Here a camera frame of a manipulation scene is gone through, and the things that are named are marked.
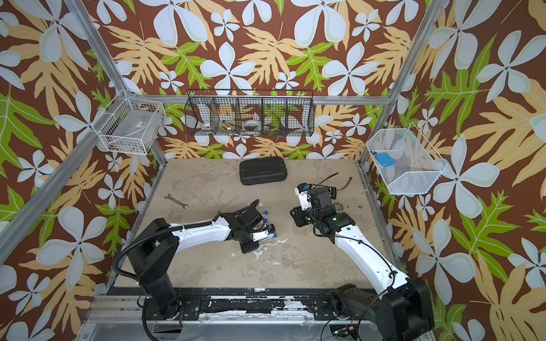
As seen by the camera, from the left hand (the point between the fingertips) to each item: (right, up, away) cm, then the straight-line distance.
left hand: (257, 240), depth 89 cm
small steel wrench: (-41, +15, +15) cm, 46 cm away
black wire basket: (-1, +57, +9) cm, 58 cm away
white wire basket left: (-52, +48, -5) cm, 71 cm away
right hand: (+15, +14, -7) cm, 22 cm away
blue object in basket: (+53, +34, -3) cm, 63 cm away
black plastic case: (+2, +31, +18) cm, 36 cm away
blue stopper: (+6, +8, -11) cm, 14 cm away
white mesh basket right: (+61, +33, -5) cm, 69 cm away
